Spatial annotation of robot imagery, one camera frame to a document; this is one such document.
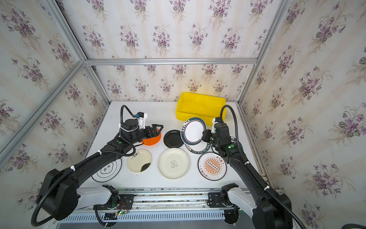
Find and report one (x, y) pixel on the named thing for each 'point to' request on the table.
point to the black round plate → (173, 139)
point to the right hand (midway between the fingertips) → (201, 132)
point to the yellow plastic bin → (205, 107)
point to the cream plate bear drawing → (174, 163)
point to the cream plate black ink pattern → (140, 161)
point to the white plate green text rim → (199, 149)
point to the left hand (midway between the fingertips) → (158, 125)
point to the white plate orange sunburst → (212, 166)
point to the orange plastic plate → (152, 140)
